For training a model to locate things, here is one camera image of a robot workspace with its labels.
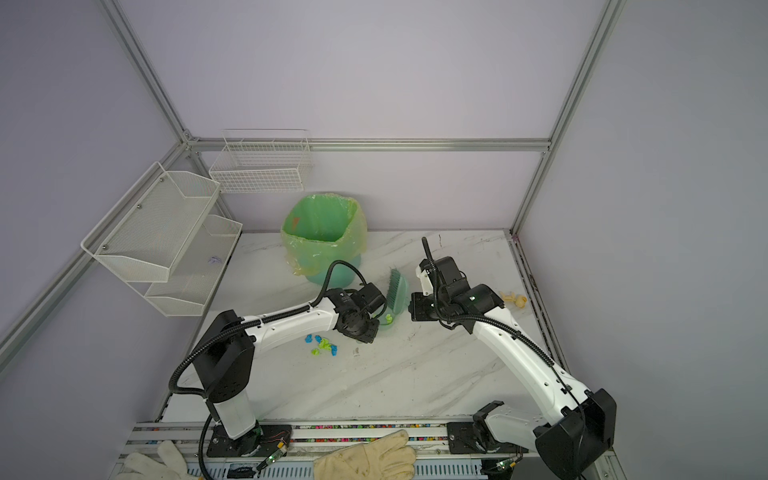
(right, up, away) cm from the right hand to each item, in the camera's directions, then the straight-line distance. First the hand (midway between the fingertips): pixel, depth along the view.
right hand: (407, 306), depth 76 cm
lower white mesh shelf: (-66, +9, +18) cm, 69 cm away
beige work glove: (-5, -36, -4) cm, 37 cm away
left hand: (-12, -10, +10) cm, 18 cm away
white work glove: (-65, -38, -5) cm, 75 cm away
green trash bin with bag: (-29, +23, +31) cm, 48 cm away
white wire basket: (-46, +44, +20) cm, 67 cm away
